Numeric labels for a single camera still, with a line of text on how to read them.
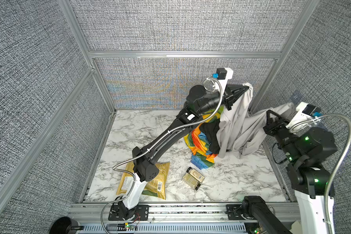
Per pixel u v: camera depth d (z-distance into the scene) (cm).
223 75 48
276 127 46
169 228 70
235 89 51
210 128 92
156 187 76
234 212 72
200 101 47
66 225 69
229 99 49
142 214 73
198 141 92
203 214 75
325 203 35
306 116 42
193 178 81
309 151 37
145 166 48
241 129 64
